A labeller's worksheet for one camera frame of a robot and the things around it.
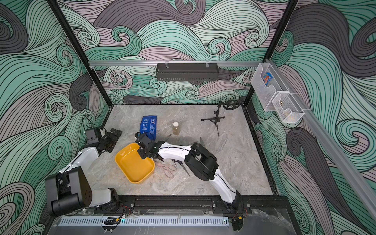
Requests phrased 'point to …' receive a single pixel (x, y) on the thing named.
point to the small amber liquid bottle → (176, 128)
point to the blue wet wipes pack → (148, 125)
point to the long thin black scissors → (180, 163)
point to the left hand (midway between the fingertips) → (118, 134)
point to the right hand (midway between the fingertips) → (144, 147)
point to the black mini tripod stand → (228, 104)
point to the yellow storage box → (132, 165)
